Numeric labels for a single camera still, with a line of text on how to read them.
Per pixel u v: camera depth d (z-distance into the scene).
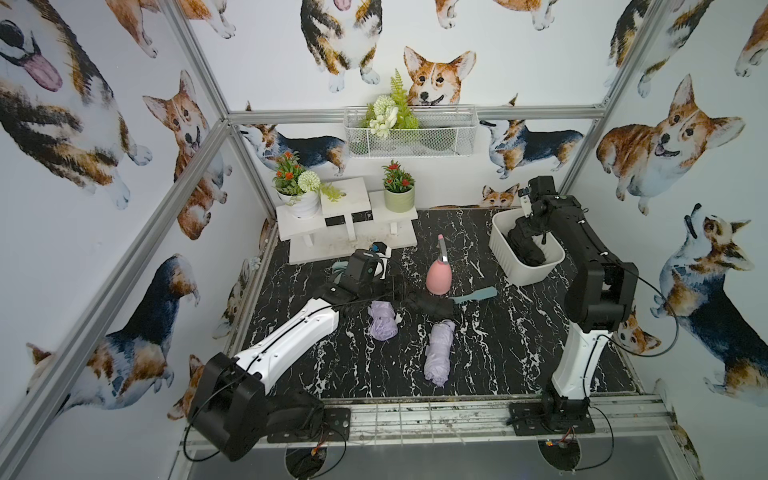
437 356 0.80
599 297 0.53
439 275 0.91
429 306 0.90
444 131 0.93
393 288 0.72
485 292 0.98
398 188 0.91
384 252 0.75
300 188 0.88
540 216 0.71
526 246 1.03
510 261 0.90
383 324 0.86
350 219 1.03
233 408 0.40
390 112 0.79
